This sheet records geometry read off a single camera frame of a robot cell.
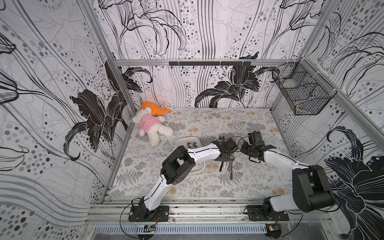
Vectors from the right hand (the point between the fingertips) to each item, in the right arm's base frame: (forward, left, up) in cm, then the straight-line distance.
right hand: (244, 146), depth 93 cm
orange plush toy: (+30, +62, +3) cm, 69 cm away
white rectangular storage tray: (+3, +34, -1) cm, 34 cm away
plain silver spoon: (-17, +10, -4) cm, 20 cm away
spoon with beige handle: (+1, +31, -1) cm, 31 cm away
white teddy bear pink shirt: (+12, +60, +6) cm, 62 cm away
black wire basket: (+24, -37, +24) cm, 50 cm away
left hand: (-6, +14, -5) cm, 16 cm away
